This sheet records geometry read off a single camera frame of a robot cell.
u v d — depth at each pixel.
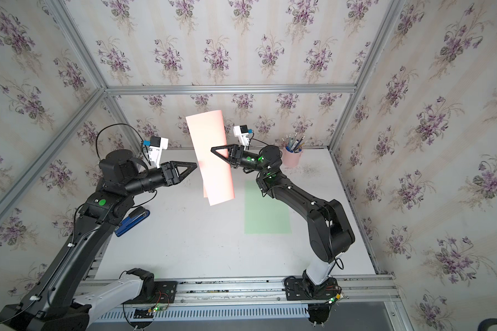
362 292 0.74
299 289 0.73
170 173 0.54
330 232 0.46
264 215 0.91
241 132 0.66
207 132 0.64
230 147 0.64
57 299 0.37
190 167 0.63
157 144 0.56
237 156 0.62
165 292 0.72
